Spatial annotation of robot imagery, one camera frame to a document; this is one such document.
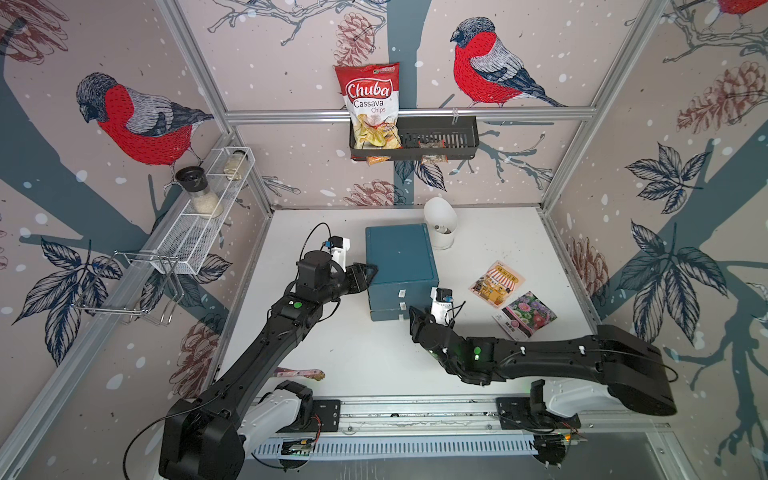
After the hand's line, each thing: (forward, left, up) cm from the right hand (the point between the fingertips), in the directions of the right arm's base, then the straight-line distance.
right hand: (413, 310), depth 79 cm
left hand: (+7, +10, +10) cm, 16 cm away
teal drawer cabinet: (+7, +2, +9) cm, 12 cm away
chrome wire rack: (-8, +57, +23) cm, 62 cm away
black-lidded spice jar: (+17, +54, +24) cm, 61 cm away
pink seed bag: (+5, -35, -13) cm, 37 cm away
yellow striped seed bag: (+16, -29, -12) cm, 35 cm away
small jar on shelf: (+33, +53, +23) cm, 67 cm away
